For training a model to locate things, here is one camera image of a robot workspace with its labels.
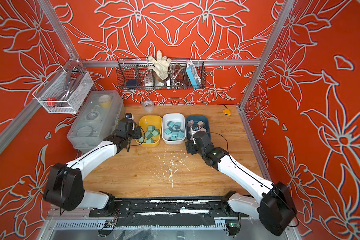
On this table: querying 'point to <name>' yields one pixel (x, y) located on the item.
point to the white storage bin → (174, 128)
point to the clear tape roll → (148, 105)
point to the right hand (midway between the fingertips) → (190, 140)
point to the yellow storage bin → (152, 120)
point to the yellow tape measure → (226, 112)
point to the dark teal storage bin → (195, 127)
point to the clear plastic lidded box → (97, 116)
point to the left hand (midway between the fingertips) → (136, 127)
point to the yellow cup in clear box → (105, 101)
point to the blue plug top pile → (170, 123)
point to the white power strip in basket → (148, 80)
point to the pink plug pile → (190, 123)
